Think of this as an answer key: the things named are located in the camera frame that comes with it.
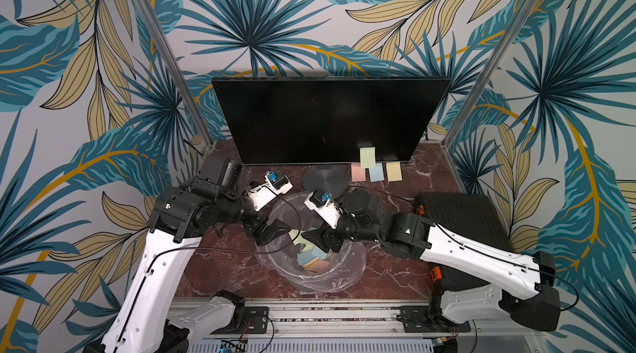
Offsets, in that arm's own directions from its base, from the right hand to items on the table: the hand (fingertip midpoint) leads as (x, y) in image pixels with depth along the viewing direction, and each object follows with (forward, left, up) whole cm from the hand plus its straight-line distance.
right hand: (308, 223), depth 64 cm
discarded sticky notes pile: (-3, 0, -15) cm, 16 cm away
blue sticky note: (+25, -25, -12) cm, 37 cm away
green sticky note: (+26, -20, -4) cm, 33 cm away
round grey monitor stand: (+36, -9, -29) cm, 47 cm away
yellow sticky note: (+26, -31, -13) cm, 42 cm away
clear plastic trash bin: (-7, +4, -9) cm, 12 cm away
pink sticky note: (+26, -18, -13) cm, 34 cm away
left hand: (-1, +8, +4) cm, 9 cm away
